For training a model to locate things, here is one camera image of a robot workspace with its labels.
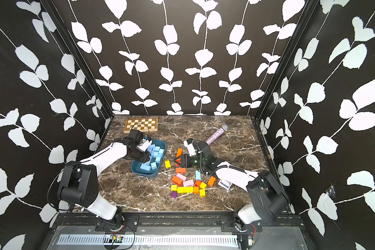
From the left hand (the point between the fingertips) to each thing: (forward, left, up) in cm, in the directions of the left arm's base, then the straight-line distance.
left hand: (147, 155), depth 91 cm
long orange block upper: (+6, -19, -7) cm, 21 cm away
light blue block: (+3, -4, -3) cm, 6 cm away
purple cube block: (-22, -16, -6) cm, 27 cm away
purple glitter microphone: (+15, -44, -3) cm, 46 cm away
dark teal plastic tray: (-4, +7, -5) cm, 10 cm away
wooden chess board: (+30, +2, -5) cm, 31 cm away
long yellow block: (-19, -22, -6) cm, 30 cm away
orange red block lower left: (-15, -18, -4) cm, 23 cm away
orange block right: (-15, -37, -6) cm, 41 cm away
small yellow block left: (-3, -11, -5) cm, 13 cm away
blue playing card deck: (-17, -44, -5) cm, 48 cm away
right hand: (-8, -18, +8) cm, 21 cm away
